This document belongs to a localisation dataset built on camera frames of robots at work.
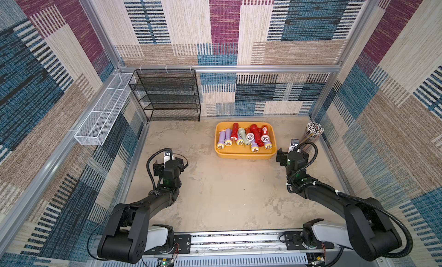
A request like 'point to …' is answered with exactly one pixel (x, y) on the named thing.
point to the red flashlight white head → (250, 136)
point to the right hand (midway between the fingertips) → (292, 152)
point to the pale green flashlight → (242, 132)
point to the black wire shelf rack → (168, 95)
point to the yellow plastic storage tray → (236, 152)
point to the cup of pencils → (313, 131)
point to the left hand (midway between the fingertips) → (167, 159)
